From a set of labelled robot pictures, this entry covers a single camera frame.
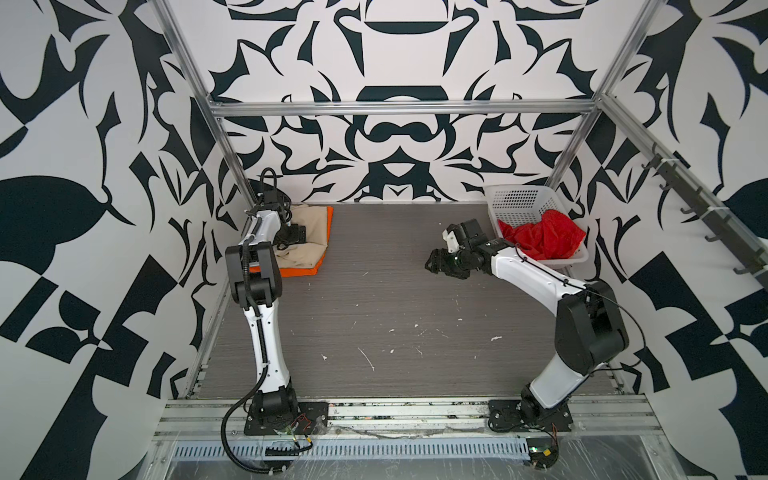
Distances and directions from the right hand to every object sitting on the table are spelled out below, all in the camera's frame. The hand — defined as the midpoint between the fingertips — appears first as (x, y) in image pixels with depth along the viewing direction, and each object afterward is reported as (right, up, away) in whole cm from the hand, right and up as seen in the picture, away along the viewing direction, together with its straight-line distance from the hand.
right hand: (435, 264), depth 89 cm
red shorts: (+40, +8, +10) cm, 42 cm away
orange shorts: (-38, -3, +9) cm, 40 cm away
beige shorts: (-40, +2, +9) cm, 41 cm away
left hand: (-49, +9, +16) cm, 52 cm away
